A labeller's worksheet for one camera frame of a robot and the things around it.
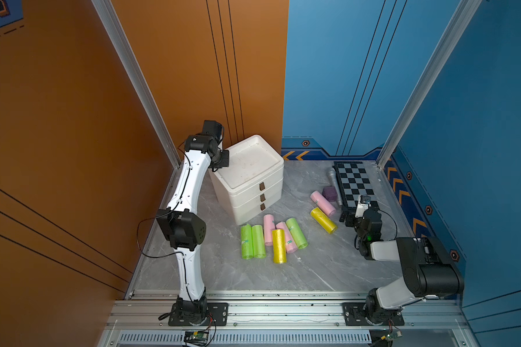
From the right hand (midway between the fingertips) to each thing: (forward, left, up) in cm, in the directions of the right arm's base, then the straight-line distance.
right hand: (354, 206), depth 94 cm
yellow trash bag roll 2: (-17, +33, -2) cm, 37 cm away
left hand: (+11, +57, +19) cm, 61 cm away
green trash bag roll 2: (-16, +42, -3) cm, 45 cm away
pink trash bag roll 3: (-16, +29, -3) cm, 33 cm away
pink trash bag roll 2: (-8, +37, -3) cm, 38 cm away
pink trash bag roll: (+4, +12, -3) cm, 13 cm away
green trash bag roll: (-15, +46, -3) cm, 49 cm away
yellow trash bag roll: (-5, +13, -4) cm, 15 cm away
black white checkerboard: (+18, -5, -4) cm, 19 cm away
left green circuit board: (-47, +61, -9) cm, 78 cm away
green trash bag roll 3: (-12, +25, -3) cm, 28 cm away
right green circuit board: (-45, -4, -5) cm, 46 cm away
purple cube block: (+9, +8, -3) cm, 13 cm away
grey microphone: (+21, +5, -3) cm, 22 cm away
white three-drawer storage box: (-2, +44, +17) cm, 47 cm away
